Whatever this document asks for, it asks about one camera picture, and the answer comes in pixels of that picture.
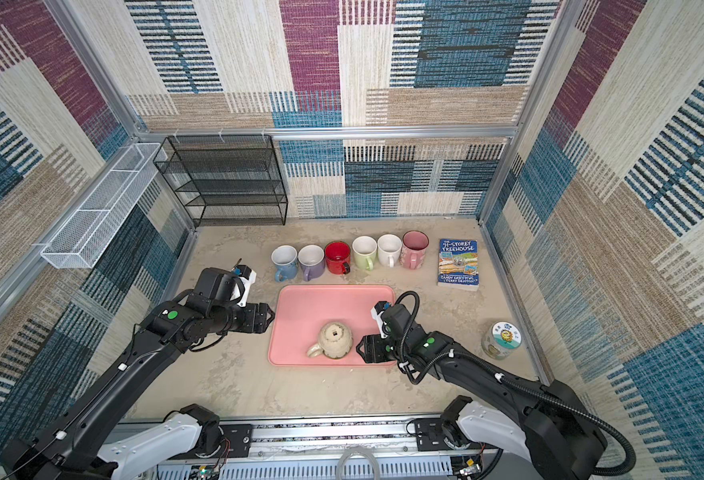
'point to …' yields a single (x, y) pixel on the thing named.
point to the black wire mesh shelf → (226, 180)
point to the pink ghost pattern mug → (413, 249)
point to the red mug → (337, 253)
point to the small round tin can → (500, 340)
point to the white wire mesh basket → (103, 206)
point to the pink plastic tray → (301, 311)
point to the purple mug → (311, 259)
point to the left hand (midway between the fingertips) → (262, 309)
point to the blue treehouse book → (458, 264)
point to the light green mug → (365, 250)
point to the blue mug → (284, 257)
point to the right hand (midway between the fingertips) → (369, 352)
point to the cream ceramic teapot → (335, 341)
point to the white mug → (389, 249)
